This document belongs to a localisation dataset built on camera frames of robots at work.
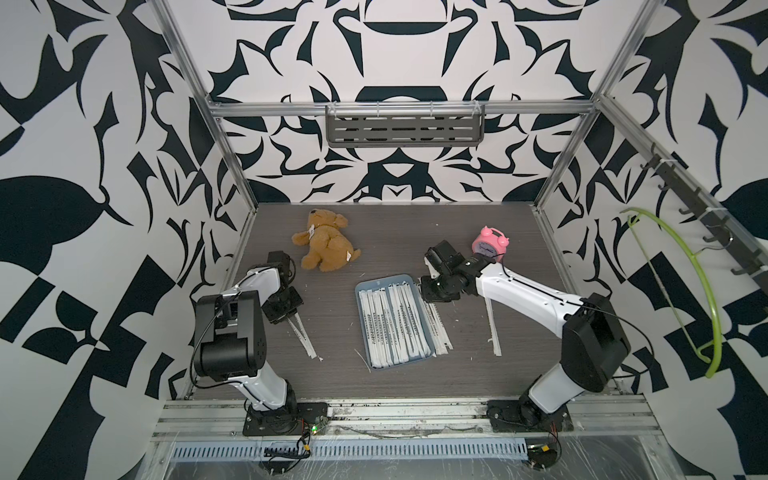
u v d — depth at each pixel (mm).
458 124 986
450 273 656
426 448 713
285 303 776
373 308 918
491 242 974
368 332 876
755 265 507
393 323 892
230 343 457
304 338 869
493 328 891
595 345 442
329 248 941
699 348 613
